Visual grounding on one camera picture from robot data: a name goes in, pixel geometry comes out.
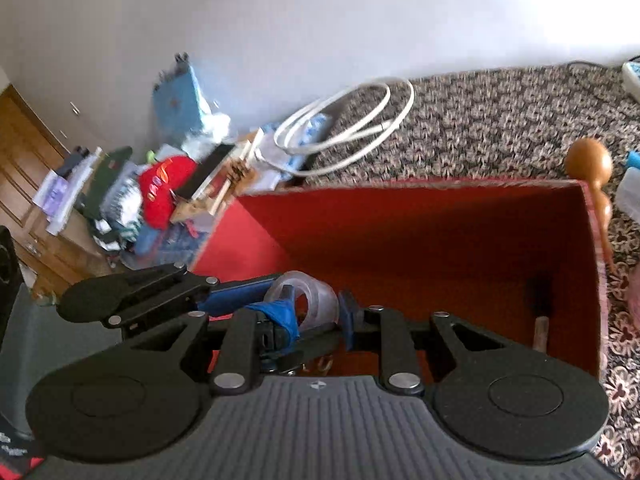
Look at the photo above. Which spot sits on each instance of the red plush heart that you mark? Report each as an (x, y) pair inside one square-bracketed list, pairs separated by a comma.
[(160, 185)]

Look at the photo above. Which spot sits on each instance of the small blue eraser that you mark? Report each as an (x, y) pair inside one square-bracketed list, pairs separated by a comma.
[(635, 158)]

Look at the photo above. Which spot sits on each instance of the wooden cabinet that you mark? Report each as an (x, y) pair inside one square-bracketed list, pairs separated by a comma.
[(30, 160)]

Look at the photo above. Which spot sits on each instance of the small dark pine cone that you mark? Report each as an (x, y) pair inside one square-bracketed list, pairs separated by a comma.
[(240, 172)]

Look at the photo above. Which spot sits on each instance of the small clear tape roll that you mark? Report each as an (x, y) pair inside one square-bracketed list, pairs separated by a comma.
[(320, 295)]

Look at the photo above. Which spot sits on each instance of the blue bag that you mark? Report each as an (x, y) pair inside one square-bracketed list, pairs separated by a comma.
[(175, 105)]

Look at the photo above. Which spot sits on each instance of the clear plastic bag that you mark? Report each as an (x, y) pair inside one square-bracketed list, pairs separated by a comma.
[(212, 127)]

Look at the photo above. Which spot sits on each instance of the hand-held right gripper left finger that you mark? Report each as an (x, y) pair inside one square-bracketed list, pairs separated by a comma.
[(280, 317)]

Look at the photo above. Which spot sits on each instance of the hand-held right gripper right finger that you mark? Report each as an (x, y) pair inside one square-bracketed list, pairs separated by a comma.
[(350, 322)]

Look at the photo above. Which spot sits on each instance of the pile of clothes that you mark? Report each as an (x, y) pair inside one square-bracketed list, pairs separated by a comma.
[(115, 195)]

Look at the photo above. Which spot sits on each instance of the white power strip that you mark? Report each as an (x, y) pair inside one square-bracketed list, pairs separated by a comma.
[(632, 77)]

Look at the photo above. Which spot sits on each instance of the clear plastic box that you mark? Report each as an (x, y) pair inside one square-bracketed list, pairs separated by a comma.
[(630, 192)]

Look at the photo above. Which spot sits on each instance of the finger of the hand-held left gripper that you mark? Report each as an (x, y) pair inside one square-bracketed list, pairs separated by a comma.
[(235, 295)]

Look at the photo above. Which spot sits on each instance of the brown gourd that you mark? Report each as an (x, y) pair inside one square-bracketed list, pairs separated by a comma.
[(587, 162)]

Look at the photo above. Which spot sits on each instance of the red cardboard box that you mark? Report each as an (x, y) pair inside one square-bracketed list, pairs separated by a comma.
[(400, 235)]

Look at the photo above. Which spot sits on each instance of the white purple paper bag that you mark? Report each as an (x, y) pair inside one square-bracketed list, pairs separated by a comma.
[(57, 190)]

